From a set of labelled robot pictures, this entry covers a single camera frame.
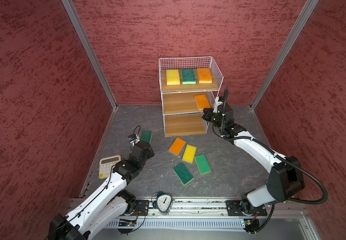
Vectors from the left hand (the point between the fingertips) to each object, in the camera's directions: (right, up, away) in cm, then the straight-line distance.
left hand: (149, 149), depth 81 cm
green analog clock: (+9, -25, -8) cm, 28 cm away
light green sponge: (+31, -11, +8) cm, 34 cm away
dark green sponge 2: (+20, -16, +4) cm, 26 cm away
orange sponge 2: (+31, +27, +6) cm, 42 cm away
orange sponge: (+16, -1, +14) cm, 21 cm away
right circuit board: (+53, -36, -9) cm, 64 cm away
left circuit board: (-11, -35, -8) cm, 38 cm away
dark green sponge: (-5, +5, +19) cm, 21 cm away
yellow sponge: (+24, -5, +11) cm, 27 cm away
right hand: (+30, +21, +2) cm, 37 cm away
